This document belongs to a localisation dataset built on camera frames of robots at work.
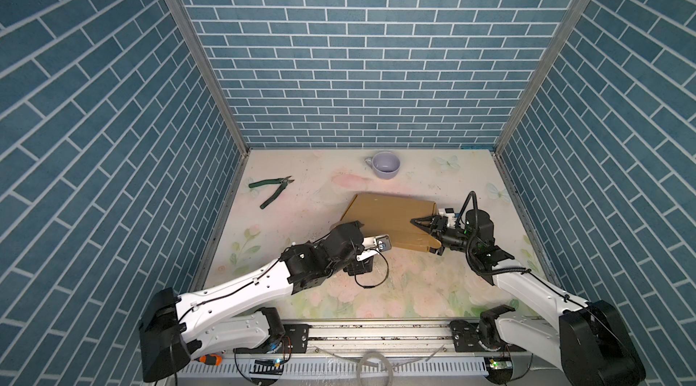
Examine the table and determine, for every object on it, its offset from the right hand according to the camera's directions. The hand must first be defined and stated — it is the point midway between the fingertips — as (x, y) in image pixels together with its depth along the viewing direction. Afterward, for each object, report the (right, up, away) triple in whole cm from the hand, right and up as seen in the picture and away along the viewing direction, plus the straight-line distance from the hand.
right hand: (415, 228), depth 78 cm
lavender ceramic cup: (-6, +20, +33) cm, 39 cm away
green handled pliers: (-47, +13, +30) cm, 57 cm away
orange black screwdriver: (-55, -32, -9) cm, 65 cm away
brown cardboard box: (-7, +3, +1) cm, 8 cm away
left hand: (-13, -3, -4) cm, 14 cm away
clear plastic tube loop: (-13, -34, -5) cm, 36 cm away
